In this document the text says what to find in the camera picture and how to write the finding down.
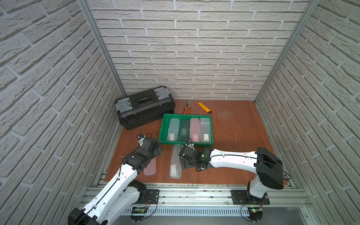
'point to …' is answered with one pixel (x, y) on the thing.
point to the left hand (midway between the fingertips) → (154, 147)
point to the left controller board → (138, 213)
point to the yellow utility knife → (207, 110)
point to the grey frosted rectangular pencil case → (205, 132)
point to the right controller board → (255, 213)
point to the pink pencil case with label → (195, 131)
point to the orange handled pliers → (189, 104)
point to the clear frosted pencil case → (173, 130)
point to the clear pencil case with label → (175, 170)
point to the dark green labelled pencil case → (183, 129)
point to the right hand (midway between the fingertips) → (188, 161)
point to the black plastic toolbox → (139, 109)
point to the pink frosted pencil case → (151, 168)
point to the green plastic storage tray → (165, 120)
